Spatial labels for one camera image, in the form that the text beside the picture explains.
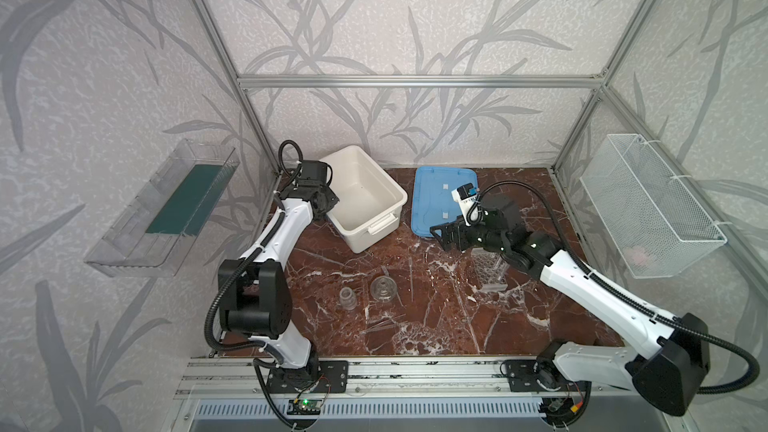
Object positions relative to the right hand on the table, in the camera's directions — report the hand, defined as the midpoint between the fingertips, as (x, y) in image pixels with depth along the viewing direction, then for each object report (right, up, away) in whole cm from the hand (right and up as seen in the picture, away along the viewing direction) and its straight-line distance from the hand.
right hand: (444, 215), depth 76 cm
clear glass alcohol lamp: (-16, -21, +7) cm, 28 cm away
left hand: (-33, +6, +14) cm, 36 cm away
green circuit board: (-35, -46, -5) cm, 58 cm away
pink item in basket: (+47, -10, -4) cm, 48 cm away
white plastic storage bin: (-22, +3, +31) cm, 39 cm away
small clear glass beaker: (-26, -23, +4) cm, 35 cm away
